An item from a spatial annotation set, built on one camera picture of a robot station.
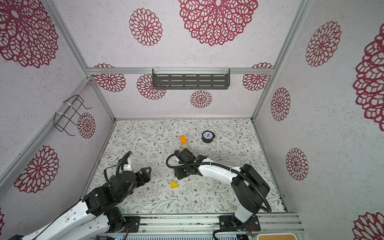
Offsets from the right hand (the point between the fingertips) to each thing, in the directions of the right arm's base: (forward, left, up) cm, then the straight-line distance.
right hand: (177, 171), depth 85 cm
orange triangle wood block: (+21, -2, +3) cm, 21 cm away
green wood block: (+18, -3, -1) cm, 18 cm away
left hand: (-6, +14, +8) cm, 17 cm away
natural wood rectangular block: (+18, -3, +1) cm, 18 cm away
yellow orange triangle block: (-6, +2, -6) cm, 9 cm away
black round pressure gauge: (+29, -19, -5) cm, 35 cm away
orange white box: (-29, -47, -3) cm, 55 cm away
